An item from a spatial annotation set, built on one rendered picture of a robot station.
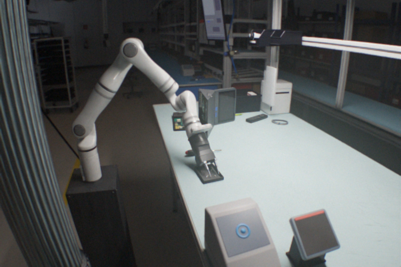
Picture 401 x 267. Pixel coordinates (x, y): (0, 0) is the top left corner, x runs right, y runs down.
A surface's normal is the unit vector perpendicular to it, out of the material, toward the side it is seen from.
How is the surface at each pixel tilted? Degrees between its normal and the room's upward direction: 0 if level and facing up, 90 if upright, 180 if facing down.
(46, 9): 90
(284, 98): 90
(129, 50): 90
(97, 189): 0
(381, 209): 0
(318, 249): 32
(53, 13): 90
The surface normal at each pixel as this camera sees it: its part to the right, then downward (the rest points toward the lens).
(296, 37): 0.26, 0.32
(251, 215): 0.15, -0.66
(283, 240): 0.00, -0.94
